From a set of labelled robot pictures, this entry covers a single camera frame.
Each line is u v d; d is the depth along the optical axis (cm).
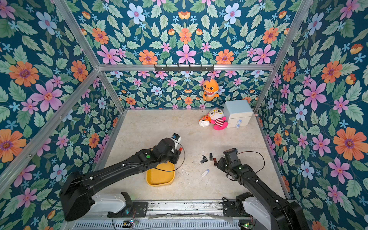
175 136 70
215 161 90
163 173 85
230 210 73
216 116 108
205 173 86
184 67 93
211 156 93
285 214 40
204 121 104
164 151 61
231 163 65
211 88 96
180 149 80
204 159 92
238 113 99
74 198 40
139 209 74
